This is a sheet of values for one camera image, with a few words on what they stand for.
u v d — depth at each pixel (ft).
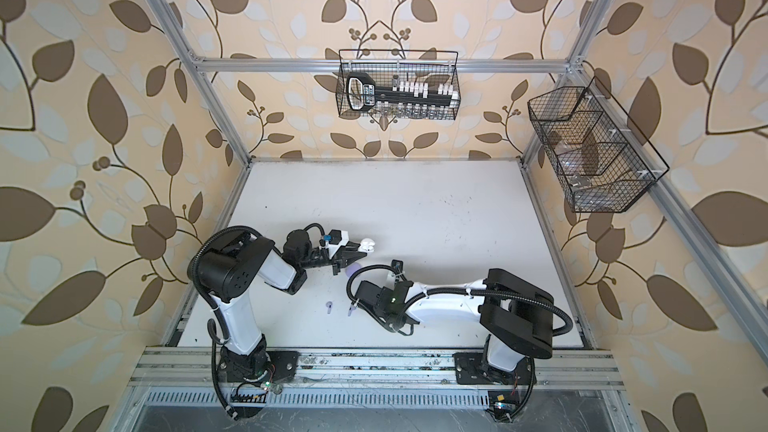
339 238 2.52
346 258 2.66
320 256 2.64
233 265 1.69
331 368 2.48
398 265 2.53
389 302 2.02
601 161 2.42
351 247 2.77
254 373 2.19
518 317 1.41
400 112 2.90
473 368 2.43
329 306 2.77
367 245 2.82
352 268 2.79
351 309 2.76
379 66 2.99
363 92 2.72
